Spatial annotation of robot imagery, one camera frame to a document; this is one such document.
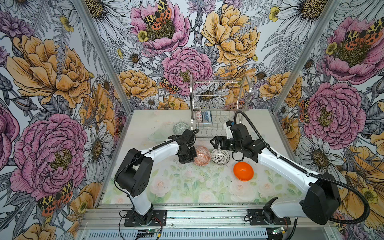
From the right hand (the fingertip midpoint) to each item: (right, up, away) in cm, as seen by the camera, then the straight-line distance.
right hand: (218, 146), depth 81 cm
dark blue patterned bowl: (-10, +17, +21) cm, 29 cm away
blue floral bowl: (-4, +17, +21) cm, 27 cm away
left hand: (-13, -11, +7) cm, 19 cm away
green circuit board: (+27, -38, -10) cm, 48 cm away
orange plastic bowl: (+15, -15, +5) cm, 22 cm away
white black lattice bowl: (+3, -9, +13) cm, 16 cm away
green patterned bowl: (-24, +10, +27) cm, 37 cm away
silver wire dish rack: (+2, +28, +42) cm, 51 cm away
